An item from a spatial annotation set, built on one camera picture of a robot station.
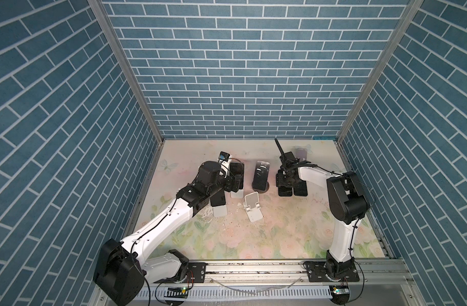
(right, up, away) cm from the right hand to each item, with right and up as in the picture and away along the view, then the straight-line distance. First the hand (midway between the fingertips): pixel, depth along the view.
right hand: (284, 183), depth 101 cm
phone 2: (-1, -3, -6) cm, 7 cm away
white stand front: (-18, -9, -14) cm, 24 cm away
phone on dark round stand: (-13, +4, -7) cm, 16 cm away
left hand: (-24, +7, -22) cm, 34 cm away
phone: (+9, -3, -2) cm, 9 cm away
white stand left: (-33, -12, -10) cm, 37 cm away
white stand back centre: (-24, -5, -6) cm, 25 cm away
